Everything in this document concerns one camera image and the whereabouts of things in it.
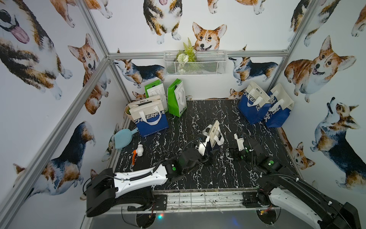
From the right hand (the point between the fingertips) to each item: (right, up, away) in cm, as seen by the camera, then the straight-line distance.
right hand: (230, 147), depth 80 cm
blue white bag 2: (+21, +26, +18) cm, 38 cm away
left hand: (-9, +2, -9) cm, 13 cm away
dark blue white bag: (-9, +6, -8) cm, 14 cm away
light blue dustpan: (-69, +2, +20) cm, 72 cm away
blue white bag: (-48, +18, +10) cm, 52 cm away
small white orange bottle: (-54, -5, +10) cm, 55 cm away
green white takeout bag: (-46, +35, +15) cm, 59 cm away
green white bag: (-32, +29, +15) cm, 46 cm away
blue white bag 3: (+36, +24, +13) cm, 45 cm away
